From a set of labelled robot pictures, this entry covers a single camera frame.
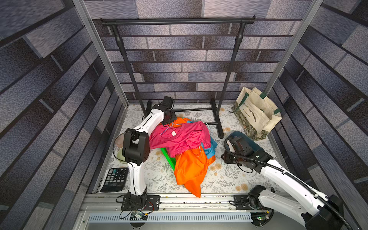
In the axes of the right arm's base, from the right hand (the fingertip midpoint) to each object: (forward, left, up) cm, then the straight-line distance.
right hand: (222, 155), depth 80 cm
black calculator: (-13, +61, -7) cm, 63 cm away
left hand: (+26, +30, +2) cm, 39 cm away
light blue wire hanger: (+18, +32, +1) cm, 37 cm away
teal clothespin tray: (+10, -23, -8) cm, 27 cm away
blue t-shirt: (+2, +6, 0) cm, 7 cm away
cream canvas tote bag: (+25, -25, +6) cm, 36 cm away
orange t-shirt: (-7, +18, 0) cm, 19 cm away
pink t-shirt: (+10, +26, +2) cm, 28 cm away
